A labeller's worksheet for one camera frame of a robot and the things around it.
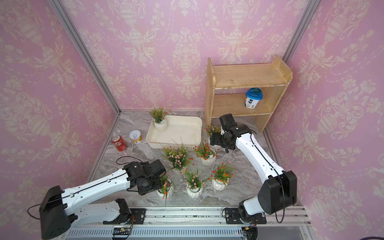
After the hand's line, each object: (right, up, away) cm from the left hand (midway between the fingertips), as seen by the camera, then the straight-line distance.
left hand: (159, 190), depth 76 cm
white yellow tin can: (-21, +26, +23) cm, 41 cm away
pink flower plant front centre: (+18, +5, -6) cm, 20 cm away
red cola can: (-29, +23, +16) cm, 40 cm away
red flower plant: (+4, +1, 0) cm, 4 cm away
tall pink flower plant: (+10, +17, +3) cm, 20 cm away
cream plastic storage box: (+11, +29, +33) cm, 45 cm away
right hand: (+31, +24, +6) cm, 40 cm away
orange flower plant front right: (+31, +7, -2) cm, 32 cm away
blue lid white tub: (+53, +51, +11) cm, 74 cm away
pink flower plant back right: (+29, +31, +14) cm, 45 cm away
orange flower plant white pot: (-6, +40, +24) cm, 48 cm away
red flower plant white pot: (+25, +17, +7) cm, 31 cm away
